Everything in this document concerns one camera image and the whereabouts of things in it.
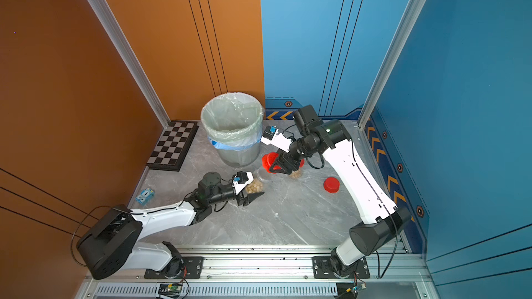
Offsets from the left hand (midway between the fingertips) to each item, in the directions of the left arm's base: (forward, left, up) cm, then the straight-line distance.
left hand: (260, 180), depth 79 cm
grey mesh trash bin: (+16, +10, -8) cm, 20 cm away
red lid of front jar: (+6, -32, -14) cm, 35 cm away
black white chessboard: (+26, +47, -12) cm, 55 cm away
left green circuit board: (-34, +30, -18) cm, 48 cm away
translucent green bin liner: (+34, +15, -1) cm, 37 cm away
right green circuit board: (-32, -34, -15) cm, 49 cm away
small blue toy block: (-1, +51, -14) cm, 53 cm away
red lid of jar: (-2, -4, +17) cm, 17 cm away
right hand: (+1, -6, +14) cm, 15 cm away
